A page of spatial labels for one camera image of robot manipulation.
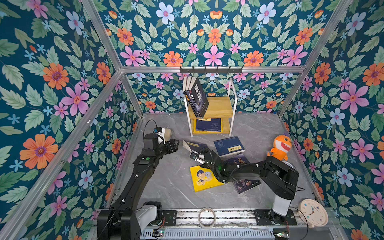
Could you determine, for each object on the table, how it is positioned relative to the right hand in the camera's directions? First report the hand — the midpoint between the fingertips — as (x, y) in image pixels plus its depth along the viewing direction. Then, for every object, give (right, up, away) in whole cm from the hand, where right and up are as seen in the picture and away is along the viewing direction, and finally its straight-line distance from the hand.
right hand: (201, 149), depth 88 cm
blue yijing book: (+9, +15, +17) cm, 24 cm away
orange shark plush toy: (+51, +2, +5) cm, 51 cm away
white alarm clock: (+53, -9, +1) cm, 54 cm away
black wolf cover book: (-2, +30, -2) cm, 31 cm away
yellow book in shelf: (+14, +14, +17) cm, 26 cm away
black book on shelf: (-8, +31, -10) cm, 33 cm away
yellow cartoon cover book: (+1, -17, -2) cm, 17 cm away
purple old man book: (+22, -19, -5) cm, 30 cm away
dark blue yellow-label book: (-5, +1, +5) cm, 7 cm away
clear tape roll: (-1, -33, -14) cm, 36 cm away
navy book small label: (+18, 0, +12) cm, 21 cm away
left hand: (-14, +7, -8) cm, 17 cm away
